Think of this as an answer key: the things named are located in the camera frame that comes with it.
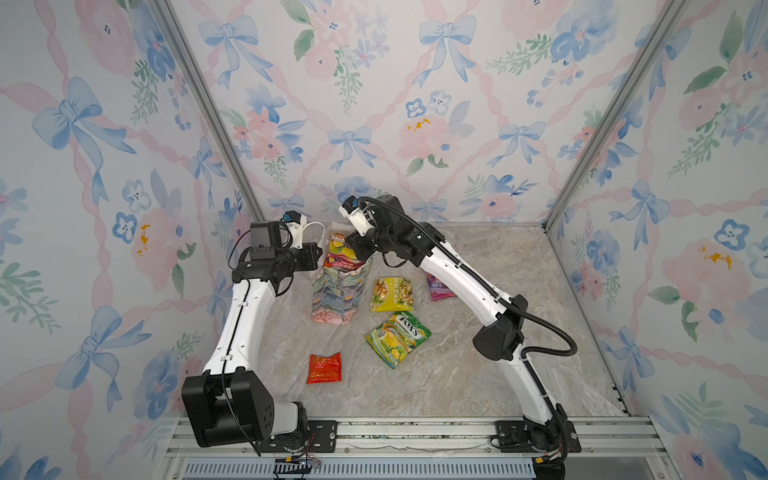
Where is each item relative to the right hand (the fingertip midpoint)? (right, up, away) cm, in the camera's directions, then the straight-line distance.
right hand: (346, 235), depth 79 cm
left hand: (-7, -3, +1) cm, 8 cm away
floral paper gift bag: (-3, -16, +3) cm, 16 cm away
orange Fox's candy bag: (-2, -5, +2) cm, 6 cm away
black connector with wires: (-12, -57, -6) cm, 58 cm away
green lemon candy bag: (+13, -29, +9) cm, 33 cm away
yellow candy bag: (+12, -18, +18) cm, 28 cm away
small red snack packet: (-7, -37, +4) cm, 38 cm away
